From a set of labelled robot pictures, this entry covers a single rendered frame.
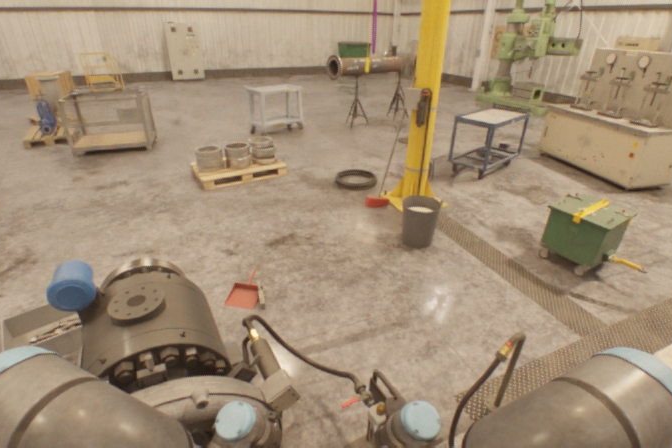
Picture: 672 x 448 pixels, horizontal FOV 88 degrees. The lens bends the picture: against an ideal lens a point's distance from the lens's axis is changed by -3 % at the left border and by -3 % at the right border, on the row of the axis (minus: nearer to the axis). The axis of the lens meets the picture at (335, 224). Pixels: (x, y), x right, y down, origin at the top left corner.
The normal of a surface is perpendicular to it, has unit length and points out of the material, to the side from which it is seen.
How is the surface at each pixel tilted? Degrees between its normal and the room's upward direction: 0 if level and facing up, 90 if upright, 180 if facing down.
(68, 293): 90
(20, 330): 90
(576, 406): 18
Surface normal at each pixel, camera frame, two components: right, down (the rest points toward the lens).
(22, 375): 0.07, -0.92
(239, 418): -0.12, -0.69
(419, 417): 0.15, -0.68
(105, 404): 0.51, -0.83
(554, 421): -0.47, -0.73
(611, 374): -0.10, -0.96
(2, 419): -0.22, -0.47
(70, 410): 0.27, -0.83
